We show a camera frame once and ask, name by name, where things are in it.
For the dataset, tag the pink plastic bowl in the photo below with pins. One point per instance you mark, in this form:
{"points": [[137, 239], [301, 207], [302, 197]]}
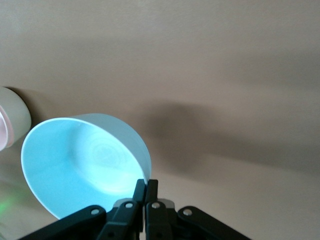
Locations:
{"points": [[4, 130]]}

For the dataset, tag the light blue plastic bowl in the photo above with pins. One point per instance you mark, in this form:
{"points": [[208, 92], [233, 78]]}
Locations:
{"points": [[75, 162]]}

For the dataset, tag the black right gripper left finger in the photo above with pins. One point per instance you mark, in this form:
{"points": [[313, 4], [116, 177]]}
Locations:
{"points": [[120, 225]]}

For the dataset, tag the white plastic bowl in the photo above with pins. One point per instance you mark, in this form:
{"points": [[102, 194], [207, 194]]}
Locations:
{"points": [[17, 115]]}

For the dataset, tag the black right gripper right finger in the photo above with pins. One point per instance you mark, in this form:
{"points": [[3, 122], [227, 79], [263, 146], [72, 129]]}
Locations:
{"points": [[160, 225]]}

